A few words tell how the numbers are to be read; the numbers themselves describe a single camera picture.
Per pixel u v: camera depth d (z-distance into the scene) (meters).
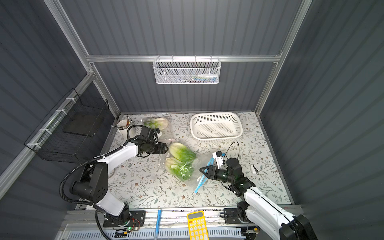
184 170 0.79
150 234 0.70
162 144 0.83
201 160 0.94
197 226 0.71
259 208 0.52
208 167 0.74
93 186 0.45
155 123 1.03
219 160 0.75
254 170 0.87
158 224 0.72
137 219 0.72
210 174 0.72
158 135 0.83
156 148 0.82
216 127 1.11
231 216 0.73
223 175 0.69
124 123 1.02
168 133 1.08
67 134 0.72
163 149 0.83
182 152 0.89
